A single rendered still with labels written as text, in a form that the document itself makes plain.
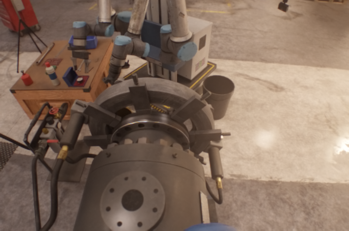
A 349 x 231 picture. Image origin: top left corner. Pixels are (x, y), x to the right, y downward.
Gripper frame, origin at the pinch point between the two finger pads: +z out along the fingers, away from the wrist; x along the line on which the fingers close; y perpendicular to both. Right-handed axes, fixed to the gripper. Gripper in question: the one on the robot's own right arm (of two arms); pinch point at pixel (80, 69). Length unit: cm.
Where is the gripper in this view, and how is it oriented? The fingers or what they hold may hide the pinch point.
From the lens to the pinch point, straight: 162.4
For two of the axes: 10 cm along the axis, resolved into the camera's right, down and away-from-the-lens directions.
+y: 4.6, -2.5, 8.5
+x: -8.8, -2.3, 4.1
